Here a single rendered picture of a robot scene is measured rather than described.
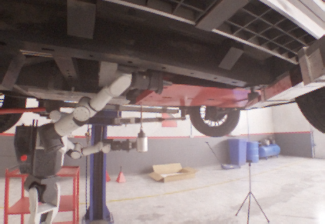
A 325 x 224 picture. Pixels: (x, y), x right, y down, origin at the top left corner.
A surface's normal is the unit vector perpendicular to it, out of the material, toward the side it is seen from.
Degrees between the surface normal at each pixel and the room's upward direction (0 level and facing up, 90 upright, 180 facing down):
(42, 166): 104
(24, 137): 93
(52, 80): 90
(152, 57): 90
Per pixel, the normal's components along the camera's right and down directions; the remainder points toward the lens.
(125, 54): 0.43, -0.17
